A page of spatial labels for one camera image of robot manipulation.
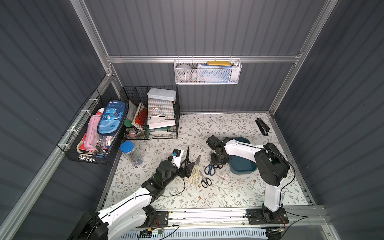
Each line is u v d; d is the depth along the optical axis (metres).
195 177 0.87
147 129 0.95
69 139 0.61
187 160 0.94
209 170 0.91
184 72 0.84
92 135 0.68
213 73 0.87
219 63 0.89
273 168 0.51
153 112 0.94
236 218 0.75
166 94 1.00
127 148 0.78
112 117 0.69
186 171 0.72
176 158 0.69
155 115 0.92
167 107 0.96
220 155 0.70
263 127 1.11
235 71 0.85
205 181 0.86
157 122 0.91
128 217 0.57
